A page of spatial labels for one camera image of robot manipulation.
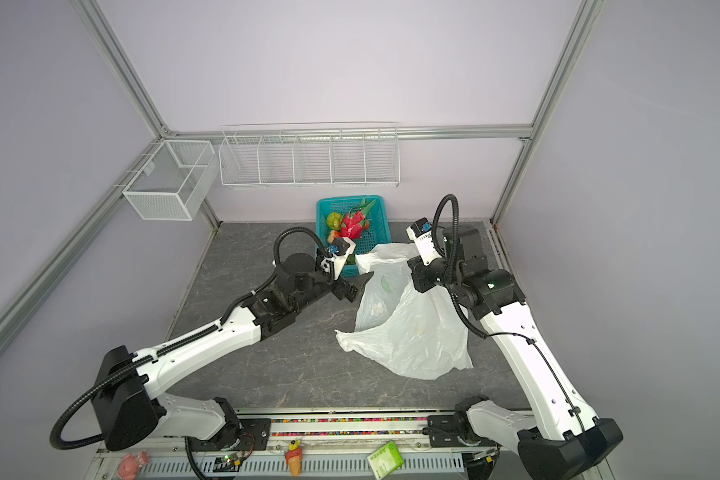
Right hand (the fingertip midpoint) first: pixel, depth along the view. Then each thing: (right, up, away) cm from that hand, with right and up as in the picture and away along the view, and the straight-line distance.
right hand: (413, 263), depth 71 cm
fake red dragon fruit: (-16, +13, +38) cm, 43 cm away
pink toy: (-66, -46, -3) cm, 80 cm away
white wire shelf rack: (-31, +35, +29) cm, 55 cm away
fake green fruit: (-24, +15, +42) cm, 51 cm away
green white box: (-7, -46, -2) cm, 47 cm away
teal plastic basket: (-7, +10, +41) cm, 43 cm away
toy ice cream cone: (-28, -45, -2) cm, 53 cm away
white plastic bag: (+1, -18, +5) cm, 19 cm away
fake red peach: (-25, +8, +39) cm, 47 cm away
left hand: (-13, 0, +2) cm, 13 cm away
